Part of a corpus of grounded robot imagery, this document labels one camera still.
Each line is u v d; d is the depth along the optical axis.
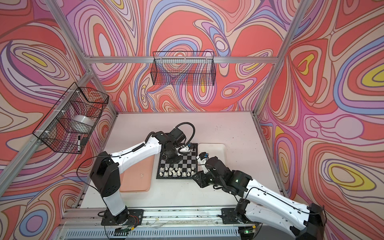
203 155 0.66
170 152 0.70
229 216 0.73
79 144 0.72
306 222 0.40
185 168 0.88
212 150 0.97
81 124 0.70
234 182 0.52
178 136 0.68
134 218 0.73
